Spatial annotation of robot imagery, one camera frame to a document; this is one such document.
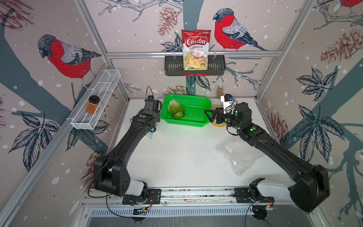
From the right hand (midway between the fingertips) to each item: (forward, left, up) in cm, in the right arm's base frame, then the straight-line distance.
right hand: (209, 109), depth 76 cm
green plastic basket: (+23, +15, -28) cm, 39 cm away
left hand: (+4, +33, -6) cm, 34 cm away
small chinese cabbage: (+14, +21, -19) cm, 32 cm away
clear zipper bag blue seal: (-11, +33, -11) cm, 37 cm away
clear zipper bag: (-13, -22, -29) cm, 38 cm away
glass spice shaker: (+40, -14, -22) cm, 47 cm away
